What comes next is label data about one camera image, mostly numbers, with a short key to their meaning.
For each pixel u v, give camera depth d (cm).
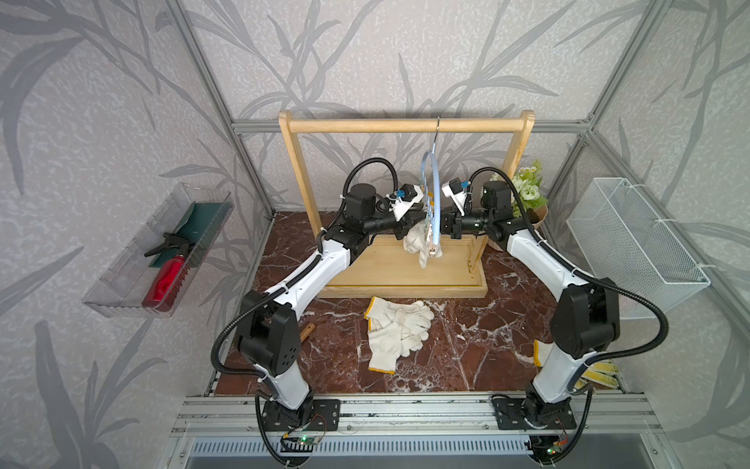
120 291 59
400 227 68
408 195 62
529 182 84
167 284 58
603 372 80
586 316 47
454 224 72
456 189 71
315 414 73
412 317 89
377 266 104
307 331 87
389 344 85
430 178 115
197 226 71
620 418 74
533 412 66
